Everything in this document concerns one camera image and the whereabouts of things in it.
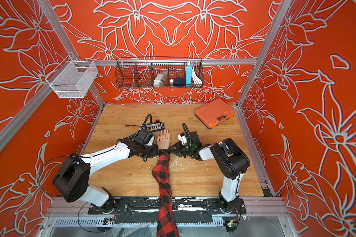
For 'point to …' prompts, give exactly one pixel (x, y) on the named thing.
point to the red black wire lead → (127, 125)
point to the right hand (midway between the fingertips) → (166, 151)
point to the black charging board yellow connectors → (155, 126)
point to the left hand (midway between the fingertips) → (160, 152)
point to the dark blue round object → (179, 82)
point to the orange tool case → (214, 112)
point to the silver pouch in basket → (160, 78)
